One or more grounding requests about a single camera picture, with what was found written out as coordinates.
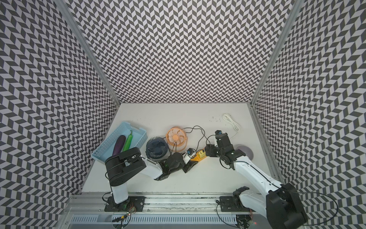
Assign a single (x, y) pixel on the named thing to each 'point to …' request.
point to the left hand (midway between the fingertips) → (193, 159)
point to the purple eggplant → (119, 145)
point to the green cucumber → (128, 141)
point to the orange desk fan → (177, 138)
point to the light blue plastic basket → (106, 150)
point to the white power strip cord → (236, 126)
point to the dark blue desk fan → (156, 148)
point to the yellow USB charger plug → (201, 153)
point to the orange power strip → (197, 158)
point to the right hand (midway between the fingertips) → (210, 151)
